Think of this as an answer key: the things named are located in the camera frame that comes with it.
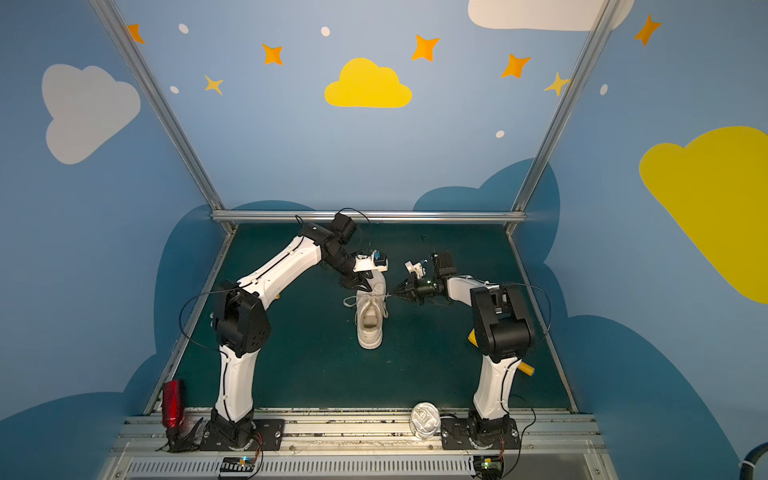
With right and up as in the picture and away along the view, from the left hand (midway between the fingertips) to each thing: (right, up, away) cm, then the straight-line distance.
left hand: (367, 276), depth 89 cm
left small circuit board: (-31, -46, -16) cm, 58 cm away
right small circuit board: (+32, -47, -16) cm, 59 cm away
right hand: (+8, -5, +3) cm, 10 cm away
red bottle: (-50, -32, -13) cm, 61 cm away
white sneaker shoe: (+1, -11, +1) cm, 11 cm away
